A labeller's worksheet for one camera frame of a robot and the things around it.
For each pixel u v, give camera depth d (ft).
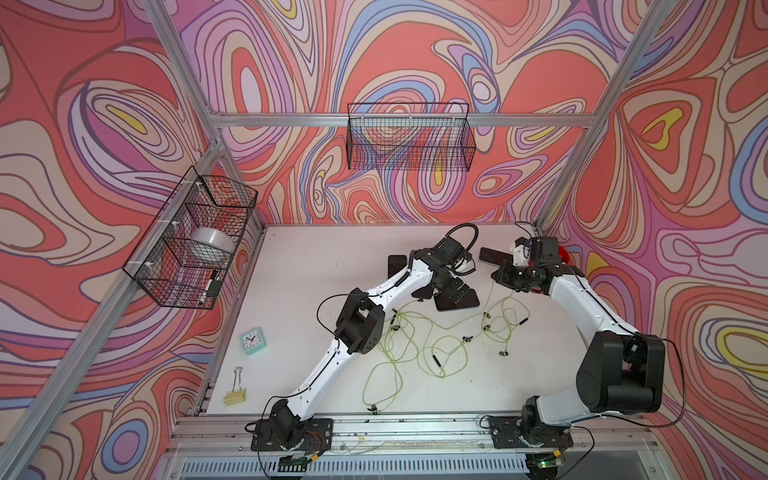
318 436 2.36
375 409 2.55
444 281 2.77
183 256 2.43
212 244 2.36
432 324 2.92
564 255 3.05
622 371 1.42
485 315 3.06
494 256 3.69
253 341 2.88
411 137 3.16
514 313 3.07
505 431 2.41
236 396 2.58
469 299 2.86
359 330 2.05
